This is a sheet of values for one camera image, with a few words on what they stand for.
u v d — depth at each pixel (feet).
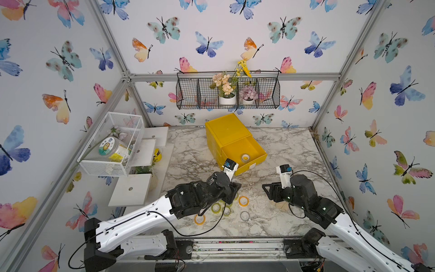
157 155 3.23
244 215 2.76
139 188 2.49
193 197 1.57
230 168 1.84
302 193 1.85
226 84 2.65
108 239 1.28
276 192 2.12
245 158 2.83
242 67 2.68
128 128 2.58
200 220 2.70
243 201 2.90
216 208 2.82
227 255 2.39
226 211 2.78
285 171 2.16
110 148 2.05
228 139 2.85
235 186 1.90
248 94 2.85
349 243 1.57
